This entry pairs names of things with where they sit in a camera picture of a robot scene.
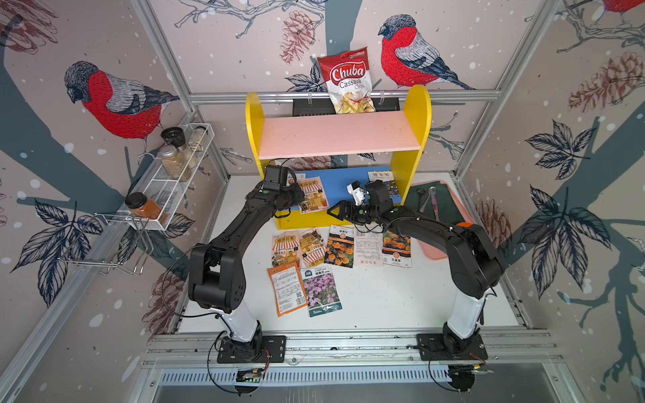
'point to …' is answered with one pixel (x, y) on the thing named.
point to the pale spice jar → (197, 137)
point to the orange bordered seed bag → (287, 287)
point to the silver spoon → (432, 191)
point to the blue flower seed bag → (386, 176)
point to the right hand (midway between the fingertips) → (333, 213)
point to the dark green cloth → (448, 213)
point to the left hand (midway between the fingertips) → (306, 188)
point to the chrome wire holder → (112, 241)
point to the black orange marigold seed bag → (339, 248)
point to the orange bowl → (464, 224)
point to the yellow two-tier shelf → (338, 158)
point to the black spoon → (421, 191)
